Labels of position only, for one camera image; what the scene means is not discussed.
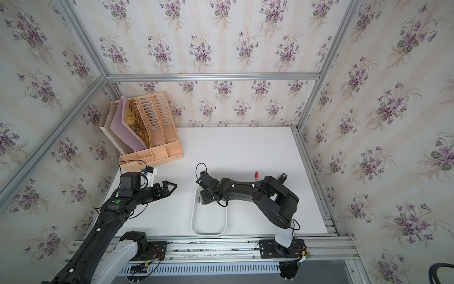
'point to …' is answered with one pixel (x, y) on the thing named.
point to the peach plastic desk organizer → (154, 109)
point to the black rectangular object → (282, 178)
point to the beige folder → (105, 126)
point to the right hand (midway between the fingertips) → (208, 195)
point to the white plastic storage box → (210, 219)
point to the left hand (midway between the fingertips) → (171, 189)
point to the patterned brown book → (136, 120)
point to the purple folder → (120, 126)
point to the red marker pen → (256, 175)
